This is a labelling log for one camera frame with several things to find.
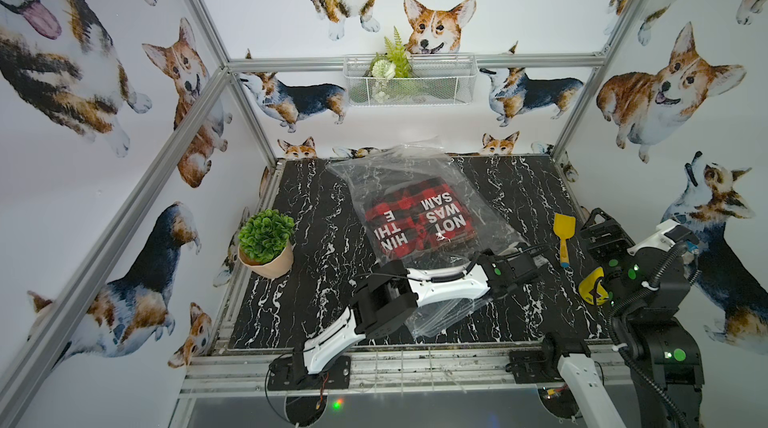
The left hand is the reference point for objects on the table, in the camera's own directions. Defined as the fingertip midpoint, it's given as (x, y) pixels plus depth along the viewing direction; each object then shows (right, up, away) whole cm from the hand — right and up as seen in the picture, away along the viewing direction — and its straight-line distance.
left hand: (492, 259), depth 85 cm
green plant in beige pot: (-63, +5, -4) cm, 63 cm away
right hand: (+15, +14, -26) cm, 33 cm away
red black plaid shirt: (-22, +11, +7) cm, 25 cm away
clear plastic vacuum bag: (-40, +26, +32) cm, 57 cm away
